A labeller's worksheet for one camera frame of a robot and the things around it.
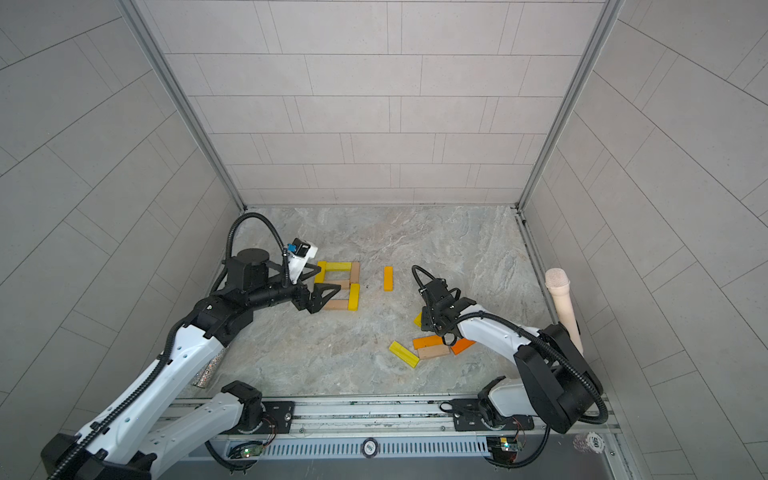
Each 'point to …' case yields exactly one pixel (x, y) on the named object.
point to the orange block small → (388, 279)
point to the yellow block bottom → (354, 297)
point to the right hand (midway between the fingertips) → (429, 320)
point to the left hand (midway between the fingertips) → (333, 277)
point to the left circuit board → (245, 449)
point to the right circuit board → (501, 443)
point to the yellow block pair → (418, 319)
